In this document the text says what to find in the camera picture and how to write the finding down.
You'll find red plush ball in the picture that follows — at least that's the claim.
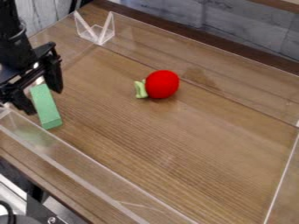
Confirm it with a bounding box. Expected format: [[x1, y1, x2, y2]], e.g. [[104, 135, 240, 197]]
[[144, 70, 180, 99]]

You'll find clear acrylic corner bracket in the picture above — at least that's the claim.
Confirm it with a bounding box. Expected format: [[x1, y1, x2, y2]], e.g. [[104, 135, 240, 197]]
[[73, 11, 116, 46]]

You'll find small light green toy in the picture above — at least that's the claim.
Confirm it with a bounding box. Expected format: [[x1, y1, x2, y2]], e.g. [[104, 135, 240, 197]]
[[135, 80, 148, 99]]

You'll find black cable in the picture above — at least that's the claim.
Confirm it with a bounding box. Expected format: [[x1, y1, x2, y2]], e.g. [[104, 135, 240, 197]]
[[0, 200, 16, 224]]

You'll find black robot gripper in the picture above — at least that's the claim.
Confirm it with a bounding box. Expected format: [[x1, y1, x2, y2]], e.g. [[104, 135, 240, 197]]
[[0, 0, 63, 116]]

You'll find black metal bracket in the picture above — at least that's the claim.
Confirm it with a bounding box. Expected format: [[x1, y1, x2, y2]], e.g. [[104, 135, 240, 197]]
[[24, 194, 80, 224]]

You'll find clear acrylic tray wall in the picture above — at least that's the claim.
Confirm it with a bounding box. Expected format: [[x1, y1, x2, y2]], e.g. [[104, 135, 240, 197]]
[[0, 6, 299, 224]]

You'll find green rectangular block stick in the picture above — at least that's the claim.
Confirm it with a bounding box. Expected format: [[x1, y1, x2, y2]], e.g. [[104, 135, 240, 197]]
[[31, 84, 61, 130]]

